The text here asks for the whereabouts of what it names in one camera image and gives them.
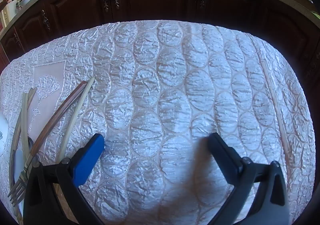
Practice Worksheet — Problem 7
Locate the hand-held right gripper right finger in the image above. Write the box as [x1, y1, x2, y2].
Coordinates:
[207, 132, 290, 225]

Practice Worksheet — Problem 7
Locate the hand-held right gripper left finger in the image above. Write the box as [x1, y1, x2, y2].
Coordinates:
[23, 133, 105, 225]

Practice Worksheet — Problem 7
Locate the bamboo chopstick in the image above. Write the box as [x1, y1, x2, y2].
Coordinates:
[22, 93, 30, 161]
[58, 77, 96, 161]
[9, 88, 37, 165]

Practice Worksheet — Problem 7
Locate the wooden handled metal fork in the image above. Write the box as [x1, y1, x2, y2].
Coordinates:
[7, 81, 87, 207]

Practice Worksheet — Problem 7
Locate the white ceramic plate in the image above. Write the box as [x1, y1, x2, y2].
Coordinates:
[0, 114, 8, 156]

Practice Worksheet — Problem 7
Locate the white quilted tablecloth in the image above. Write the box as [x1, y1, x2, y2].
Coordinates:
[0, 20, 317, 225]

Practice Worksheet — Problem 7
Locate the white microwave oven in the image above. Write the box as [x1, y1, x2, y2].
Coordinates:
[0, 2, 19, 29]

